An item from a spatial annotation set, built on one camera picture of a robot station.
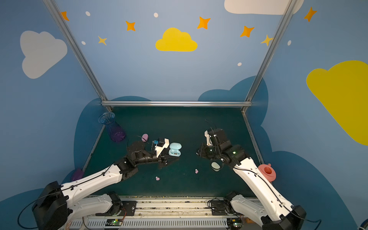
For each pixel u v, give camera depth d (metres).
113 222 0.70
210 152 0.61
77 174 0.85
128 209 0.74
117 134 1.00
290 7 0.69
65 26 0.75
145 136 1.01
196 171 0.87
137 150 0.56
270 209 0.39
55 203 0.40
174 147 0.67
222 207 0.75
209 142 0.64
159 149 0.61
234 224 0.71
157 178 0.84
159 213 0.73
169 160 0.65
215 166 0.89
